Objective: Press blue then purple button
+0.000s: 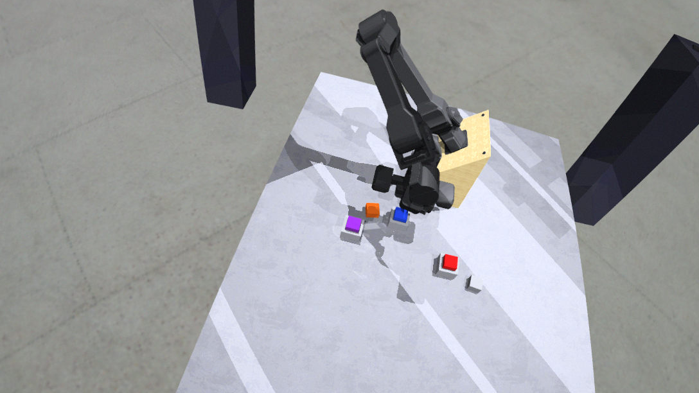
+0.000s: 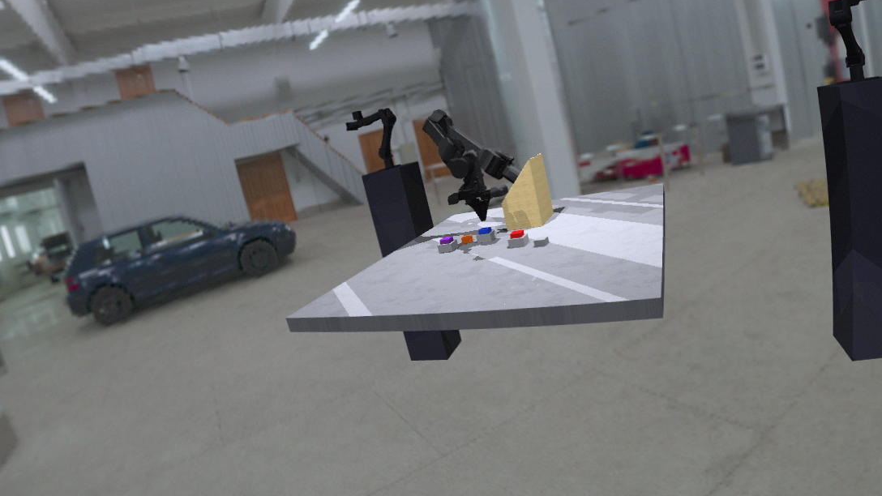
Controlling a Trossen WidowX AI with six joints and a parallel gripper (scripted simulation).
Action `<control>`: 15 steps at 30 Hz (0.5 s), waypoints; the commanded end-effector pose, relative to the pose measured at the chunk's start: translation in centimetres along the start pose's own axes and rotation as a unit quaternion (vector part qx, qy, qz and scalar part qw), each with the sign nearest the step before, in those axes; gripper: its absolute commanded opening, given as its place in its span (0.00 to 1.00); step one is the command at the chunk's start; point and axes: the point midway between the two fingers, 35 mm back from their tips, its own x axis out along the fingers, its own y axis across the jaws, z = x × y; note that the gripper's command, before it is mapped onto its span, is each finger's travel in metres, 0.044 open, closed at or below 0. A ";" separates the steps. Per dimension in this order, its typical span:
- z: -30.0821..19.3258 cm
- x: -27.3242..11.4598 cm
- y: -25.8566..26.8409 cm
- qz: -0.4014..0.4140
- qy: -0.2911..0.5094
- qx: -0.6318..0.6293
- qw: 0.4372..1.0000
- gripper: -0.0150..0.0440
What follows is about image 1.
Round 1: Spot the blue button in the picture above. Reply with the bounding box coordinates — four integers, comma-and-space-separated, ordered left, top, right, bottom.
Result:
388, 207, 411, 231

